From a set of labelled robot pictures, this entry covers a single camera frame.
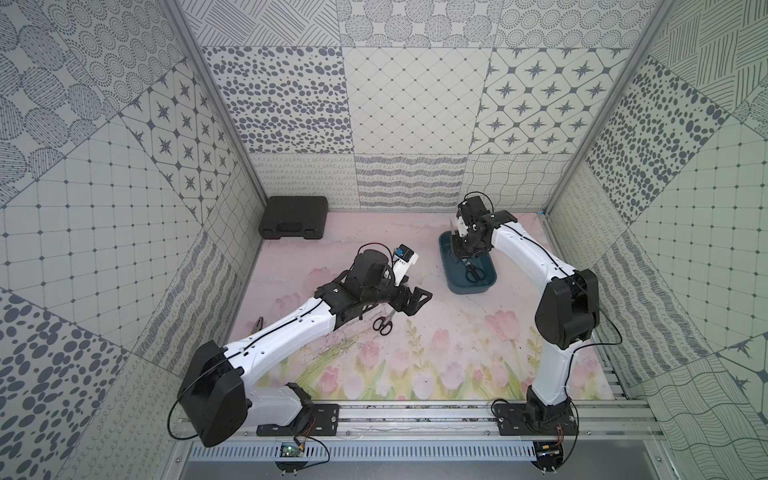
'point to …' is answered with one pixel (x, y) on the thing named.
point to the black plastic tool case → (294, 216)
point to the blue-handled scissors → (474, 274)
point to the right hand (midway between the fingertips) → (459, 256)
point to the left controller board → (290, 449)
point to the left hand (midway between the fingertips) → (420, 279)
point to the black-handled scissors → (384, 324)
